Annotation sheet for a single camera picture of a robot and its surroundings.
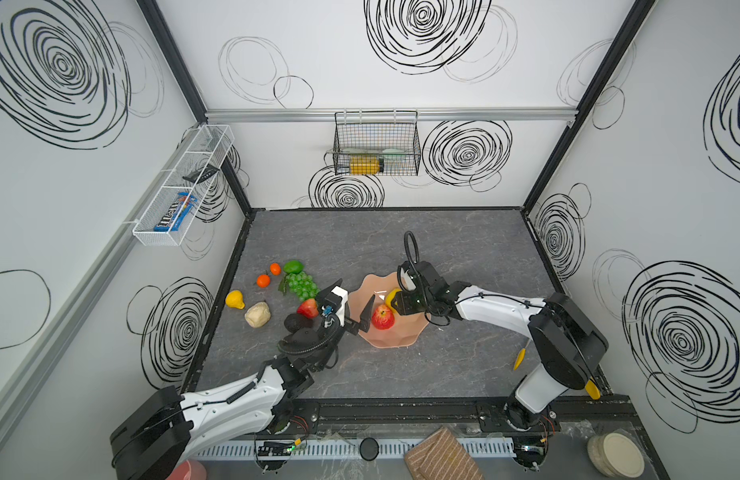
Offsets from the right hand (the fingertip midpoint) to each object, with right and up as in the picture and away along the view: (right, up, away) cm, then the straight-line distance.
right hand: (396, 301), depth 89 cm
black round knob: (-7, -25, -27) cm, 38 cm away
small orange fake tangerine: (-40, +9, +11) cm, 42 cm away
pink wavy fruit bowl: (+3, -8, -2) cm, 9 cm away
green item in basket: (-1, +46, +7) cm, 46 cm away
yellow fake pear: (-50, 0, +3) cm, 50 cm away
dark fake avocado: (-30, -5, -4) cm, 30 cm away
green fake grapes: (-30, +4, +5) cm, 31 cm away
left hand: (-11, +7, -16) cm, 21 cm away
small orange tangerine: (-43, +5, +8) cm, 44 cm away
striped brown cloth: (+9, -31, -21) cm, 38 cm away
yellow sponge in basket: (-10, +41, 0) cm, 42 cm away
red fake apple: (-4, -4, -4) cm, 7 cm away
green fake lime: (-34, +9, +11) cm, 37 cm away
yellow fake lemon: (-2, +1, -1) cm, 2 cm away
